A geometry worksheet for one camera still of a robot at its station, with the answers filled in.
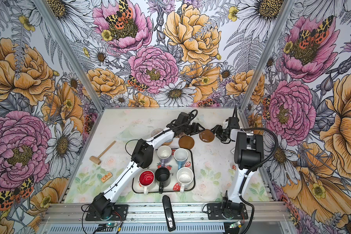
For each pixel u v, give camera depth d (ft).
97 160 3.01
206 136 3.45
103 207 2.11
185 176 2.80
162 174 2.77
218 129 3.09
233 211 2.25
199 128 3.23
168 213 2.32
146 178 2.73
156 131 3.45
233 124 2.79
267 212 2.50
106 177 2.79
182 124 2.85
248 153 1.80
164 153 3.03
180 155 2.96
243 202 2.06
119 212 2.40
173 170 2.60
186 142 3.31
